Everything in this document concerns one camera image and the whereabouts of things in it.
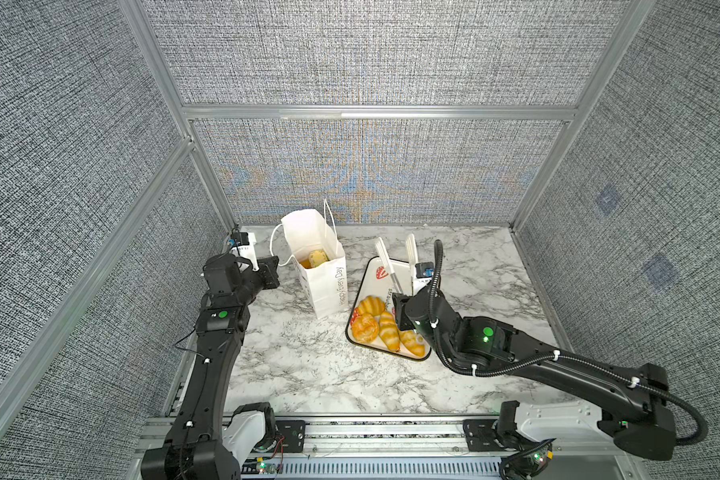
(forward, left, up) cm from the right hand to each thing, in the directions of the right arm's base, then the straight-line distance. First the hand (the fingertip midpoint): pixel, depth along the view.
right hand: (400, 293), depth 70 cm
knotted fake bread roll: (+2, +8, -21) cm, 23 cm away
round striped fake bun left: (+9, +6, -21) cm, 24 cm away
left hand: (+10, +31, +1) cm, 32 cm away
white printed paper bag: (+6, +19, -6) cm, 20 cm away
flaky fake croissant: (+25, +25, -16) cm, 39 cm away
